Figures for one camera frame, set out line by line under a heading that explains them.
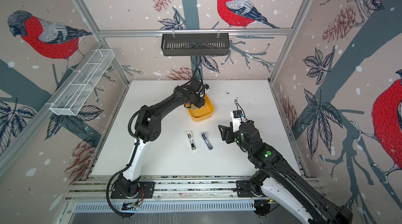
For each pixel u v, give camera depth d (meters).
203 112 0.98
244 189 0.73
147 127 0.59
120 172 0.65
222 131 0.71
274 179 0.50
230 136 0.65
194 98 0.81
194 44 1.07
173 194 0.73
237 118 0.62
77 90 0.75
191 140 0.89
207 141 0.88
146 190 0.73
